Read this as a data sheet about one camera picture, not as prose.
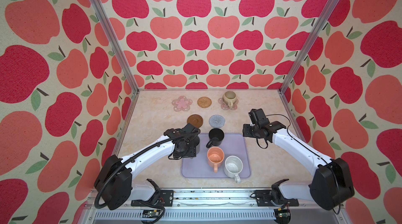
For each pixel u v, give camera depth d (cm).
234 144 93
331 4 77
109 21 85
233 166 83
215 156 86
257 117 67
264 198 73
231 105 104
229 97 109
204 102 115
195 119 104
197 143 82
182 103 115
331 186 41
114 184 41
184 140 60
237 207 73
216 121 104
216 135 89
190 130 66
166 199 74
